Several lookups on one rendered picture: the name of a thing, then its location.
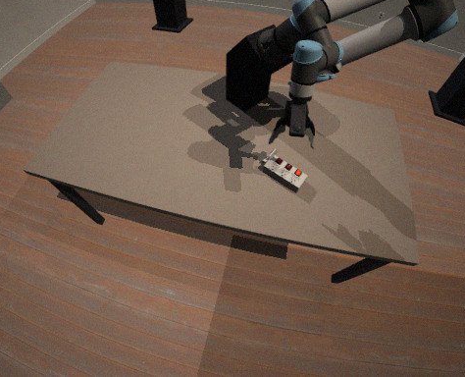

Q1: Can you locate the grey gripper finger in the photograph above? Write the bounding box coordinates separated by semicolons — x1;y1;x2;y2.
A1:
305;118;315;149
268;115;286;144

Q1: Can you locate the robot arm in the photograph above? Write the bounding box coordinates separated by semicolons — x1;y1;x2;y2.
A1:
257;0;458;137

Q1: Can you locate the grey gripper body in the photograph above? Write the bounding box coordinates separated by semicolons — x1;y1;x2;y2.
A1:
285;93;312;127

